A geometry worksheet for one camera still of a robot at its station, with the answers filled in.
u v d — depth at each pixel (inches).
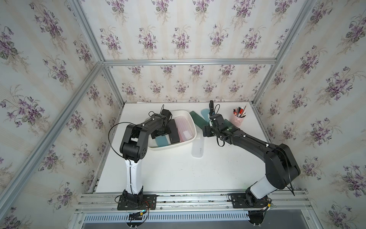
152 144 36.7
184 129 38.9
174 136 38.5
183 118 42.1
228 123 41.8
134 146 21.3
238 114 39.1
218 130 27.0
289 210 29.9
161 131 33.4
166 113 33.0
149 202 28.8
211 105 45.2
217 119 26.7
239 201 28.7
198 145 37.5
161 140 37.6
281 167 18.1
